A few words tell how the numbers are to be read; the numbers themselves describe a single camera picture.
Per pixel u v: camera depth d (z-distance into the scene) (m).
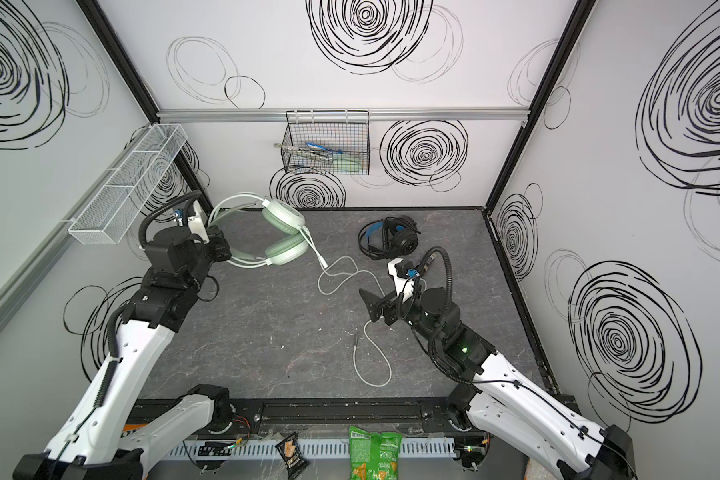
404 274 0.58
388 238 1.11
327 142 0.89
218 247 0.62
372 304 0.62
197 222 0.60
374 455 0.66
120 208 0.75
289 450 0.68
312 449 0.70
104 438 0.38
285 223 0.65
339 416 0.75
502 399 0.48
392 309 0.61
